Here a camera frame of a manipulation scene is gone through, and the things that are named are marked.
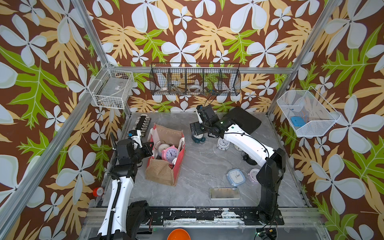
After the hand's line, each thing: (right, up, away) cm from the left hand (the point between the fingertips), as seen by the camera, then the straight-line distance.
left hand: (153, 141), depth 78 cm
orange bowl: (+15, -41, -12) cm, 45 cm away
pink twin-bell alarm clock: (+8, -8, +6) cm, 12 cm away
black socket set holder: (-17, +10, +33) cm, 39 cm away
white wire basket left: (-27, +31, +8) cm, 42 cm away
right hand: (+23, +9, +6) cm, 25 cm away
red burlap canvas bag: (+3, -14, -3) cm, 15 cm away
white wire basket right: (+86, +14, -3) cm, 87 cm away
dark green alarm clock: (+25, -1, +23) cm, 34 cm away
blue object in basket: (+80, +11, +4) cm, 81 cm away
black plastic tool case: (+63, +11, +30) cm, 70 cm away
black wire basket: (+23, +39, +19) cm, 49 cm away
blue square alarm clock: (+46, -21, +6) cm, 51 cm away
